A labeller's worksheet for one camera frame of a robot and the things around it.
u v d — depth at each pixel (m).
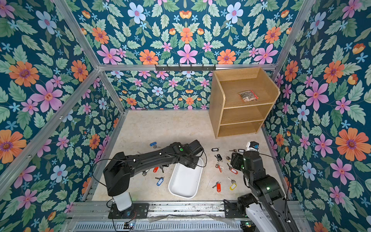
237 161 0.62
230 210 0.73
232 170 0.88
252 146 0.61
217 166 0.89
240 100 0.82
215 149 0.96
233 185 0.82
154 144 0.99
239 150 0.96
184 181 0.83
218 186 0.82
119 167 0.50
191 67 0.92
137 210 0.73
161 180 0.84
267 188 0.45
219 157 0.93
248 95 0.81
